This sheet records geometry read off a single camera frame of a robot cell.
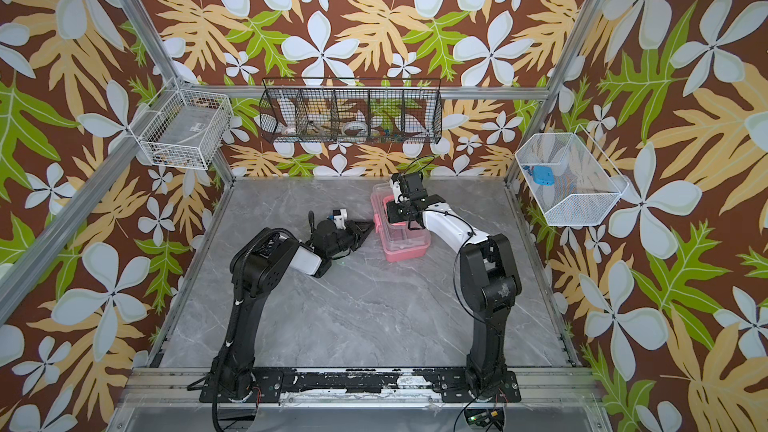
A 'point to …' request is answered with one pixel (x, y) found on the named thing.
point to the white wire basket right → (586, 184)
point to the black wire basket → (346, 110)
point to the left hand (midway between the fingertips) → (376, 220)
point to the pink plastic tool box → (399, 243)
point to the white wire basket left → (182, 127)
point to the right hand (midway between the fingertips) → (389, 213)
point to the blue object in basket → (543, 175)
